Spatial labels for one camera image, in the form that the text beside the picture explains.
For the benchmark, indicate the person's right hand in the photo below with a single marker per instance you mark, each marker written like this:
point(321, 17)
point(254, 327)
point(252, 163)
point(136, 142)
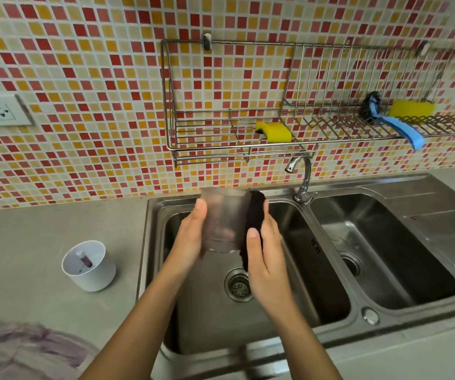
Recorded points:
point(269, 273)

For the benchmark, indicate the person's left hand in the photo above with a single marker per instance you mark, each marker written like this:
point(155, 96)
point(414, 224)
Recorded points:
point(186, 245)

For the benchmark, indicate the clear blender cup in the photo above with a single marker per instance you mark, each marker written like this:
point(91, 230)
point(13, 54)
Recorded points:
point(223, 217)

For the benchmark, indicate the black cloth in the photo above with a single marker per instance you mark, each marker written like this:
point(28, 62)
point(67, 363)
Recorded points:
point(255, 211)

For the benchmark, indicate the white blender base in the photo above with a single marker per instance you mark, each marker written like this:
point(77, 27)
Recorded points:
point(97, 278)

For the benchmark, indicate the small yellow sponge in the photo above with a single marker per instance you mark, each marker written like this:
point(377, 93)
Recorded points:
point(277, 133)

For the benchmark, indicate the person's left forearm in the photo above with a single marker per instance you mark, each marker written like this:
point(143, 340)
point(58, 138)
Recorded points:
point(140, 328)

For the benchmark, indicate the person's right forearm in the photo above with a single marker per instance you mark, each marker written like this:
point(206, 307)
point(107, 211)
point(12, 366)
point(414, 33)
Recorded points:
point(306, 344)

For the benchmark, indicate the metal sink drain strainer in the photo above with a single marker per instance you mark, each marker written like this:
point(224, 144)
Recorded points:
point(352, 265)
point(237, 288)

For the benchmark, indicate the chrome faucet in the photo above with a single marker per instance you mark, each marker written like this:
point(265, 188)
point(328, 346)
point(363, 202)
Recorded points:
point(307, 174)

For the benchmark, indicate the round metal sink cap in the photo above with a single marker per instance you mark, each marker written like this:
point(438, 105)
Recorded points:
point(371, 316)

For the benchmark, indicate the stainless steel double sink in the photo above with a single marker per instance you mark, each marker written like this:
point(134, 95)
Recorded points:
point(389, 280)

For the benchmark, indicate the large yellow sponge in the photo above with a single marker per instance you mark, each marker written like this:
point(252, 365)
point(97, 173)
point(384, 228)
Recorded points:
point(411, 109)

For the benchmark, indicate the metal rack wall hook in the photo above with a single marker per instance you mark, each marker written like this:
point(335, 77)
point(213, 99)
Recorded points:
point(424, 48)
point(207, 41)

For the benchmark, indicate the white wall socket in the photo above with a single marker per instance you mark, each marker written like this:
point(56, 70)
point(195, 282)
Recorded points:
point(0, 111)

